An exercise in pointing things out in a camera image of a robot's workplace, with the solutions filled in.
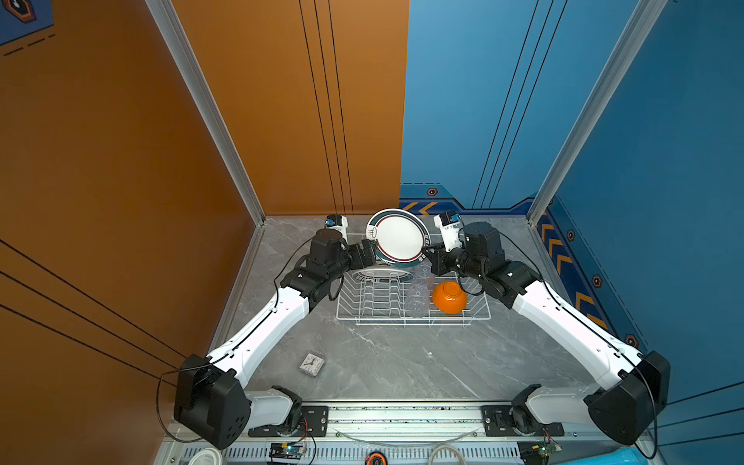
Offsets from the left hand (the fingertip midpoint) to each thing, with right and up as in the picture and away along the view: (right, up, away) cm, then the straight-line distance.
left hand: (365, 243), depth 79 cm
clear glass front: (+15, -17, +6) cm, 24 cm away
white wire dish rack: (0, -19, +10) cm, 22 cm away
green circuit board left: (-19, -51, -9) cm, 55 cm away
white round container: (-34, -47, -15) cm, 59 cm away
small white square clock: (-15, -34, +2) cm, 37 cm away
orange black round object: (+3, -50, -11) cm, 51 cm away
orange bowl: (+25, -17, +10) cm, 32 cm away
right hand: (+15, -1, -4) cm, 15 cm away
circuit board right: (+41, -51, -9) cm, 66 cm away
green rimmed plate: (+5, -11, +15) cm, 19 cm away
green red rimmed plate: (+10, +2, -5) cm, 11 cm away
